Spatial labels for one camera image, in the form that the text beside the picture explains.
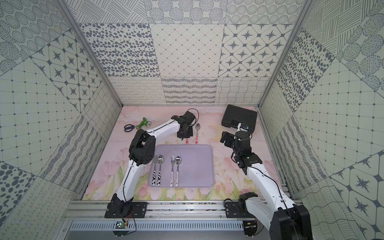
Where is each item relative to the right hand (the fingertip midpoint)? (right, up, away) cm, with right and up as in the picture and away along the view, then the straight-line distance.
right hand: (229, 136), depth 84 cm
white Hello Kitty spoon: (-30, -16, +5) cm, 35 cm away
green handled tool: (-57, +7, +23) cm, 62 cm away
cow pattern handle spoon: (-41, -16, +5) cm, 44 cm away
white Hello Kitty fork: (-34, -17, +6) cm, 39 cm away
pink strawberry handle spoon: (-18, +4, +23) cm, 30 cm away
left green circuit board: (-56, -42, -12) cm, 71 cm away
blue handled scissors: (-69, +4, +23) cm, 73 cm away
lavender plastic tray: (-19, -20, +4) cm, 28 cm away
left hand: (-24, 0, +18) cm, 30 cm away
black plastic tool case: (+9, +12, +27) cm, 31 cm away
